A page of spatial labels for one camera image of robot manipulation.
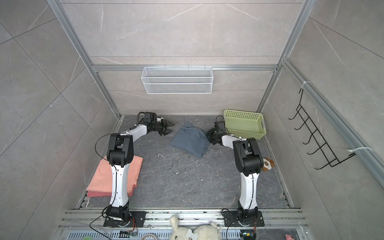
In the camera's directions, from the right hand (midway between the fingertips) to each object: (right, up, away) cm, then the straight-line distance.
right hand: (204, 132), depth 104 cm
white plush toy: (0, -41, -42) cm, 59 cm away
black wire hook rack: (+49, -9, -44) cm, 67 cm away
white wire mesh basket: (-19, +36, -4) cm, 41 cm away
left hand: (-21, +6, -2) cm, 22 cm away
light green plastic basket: (+33, +6, +10) cm, 35 cm away
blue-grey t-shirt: (-9, -5, -5) cm, 11 cm away
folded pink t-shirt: (-58, -28, -24) cm, 69 cm away
